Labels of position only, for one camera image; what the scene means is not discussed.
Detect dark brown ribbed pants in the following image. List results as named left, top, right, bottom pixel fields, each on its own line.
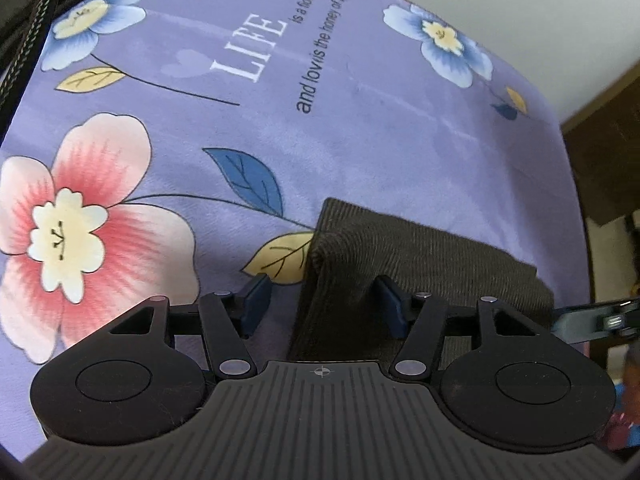
left=289, top=197, right=556, bottom=363

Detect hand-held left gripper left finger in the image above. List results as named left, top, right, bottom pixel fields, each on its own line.
left=107, top=274, right=273, bottom=382

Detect black braided cable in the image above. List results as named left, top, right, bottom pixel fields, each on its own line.
left=0, top=0, right=72, bottom=128

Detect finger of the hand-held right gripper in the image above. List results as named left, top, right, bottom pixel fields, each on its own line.
left=551, top=296, right=640, bottom=347

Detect purple floral bed sheet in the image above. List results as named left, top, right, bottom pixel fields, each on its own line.
left=0, top=0, right=593, bottom=461

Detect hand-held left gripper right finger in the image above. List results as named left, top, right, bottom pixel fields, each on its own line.
left=375, top=276, right=542, bottom=382

